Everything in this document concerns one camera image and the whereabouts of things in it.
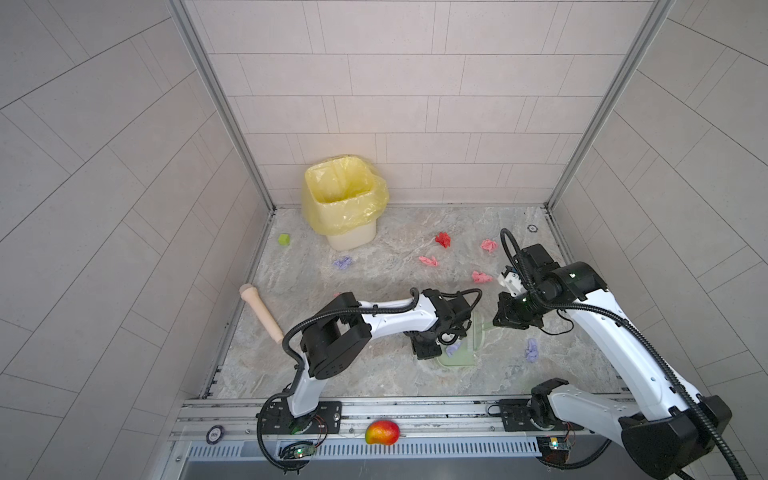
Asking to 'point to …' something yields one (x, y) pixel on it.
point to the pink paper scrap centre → (427, 261)
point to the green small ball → (284, 239)
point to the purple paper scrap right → (532, 350)
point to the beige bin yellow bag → (343, 197)
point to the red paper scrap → (444, 239)
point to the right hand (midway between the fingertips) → (492, 321)
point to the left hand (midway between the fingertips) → (428, 348)
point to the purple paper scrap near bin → (344, 263)
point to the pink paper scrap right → (480, 278)
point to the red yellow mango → (384, 432)
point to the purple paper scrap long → (452, 348)
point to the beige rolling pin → (250, 294)
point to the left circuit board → (296, 450)
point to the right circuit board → (554, 449)
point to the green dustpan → (463, 352)
